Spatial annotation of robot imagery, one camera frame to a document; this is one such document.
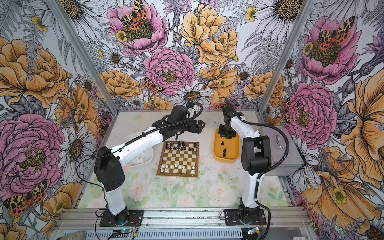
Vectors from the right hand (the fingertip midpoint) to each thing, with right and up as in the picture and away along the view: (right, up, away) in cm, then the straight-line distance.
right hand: (223, 139), depth 95 cm
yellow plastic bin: (+7, -6, +6) cm, 11 cm away
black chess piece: (0, -3, +7) cm, 7 cm away
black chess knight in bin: (0, -10, +1) cm, 10 cm away
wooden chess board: (-28, -12, -1) cm, 30 cm away
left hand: (-17, +8, -12) cm, 22 cm away
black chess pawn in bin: (+1, -8, +3) cm, 8 cm away
